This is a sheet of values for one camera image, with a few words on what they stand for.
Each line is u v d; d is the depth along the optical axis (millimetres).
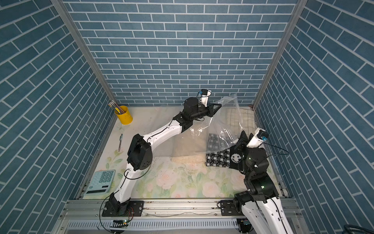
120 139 1012
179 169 879
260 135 533
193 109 679
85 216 732
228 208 736
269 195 475
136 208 735
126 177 599
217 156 886
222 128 753
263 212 440
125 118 1050
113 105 997
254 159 468
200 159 865
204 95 737
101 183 805
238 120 1062
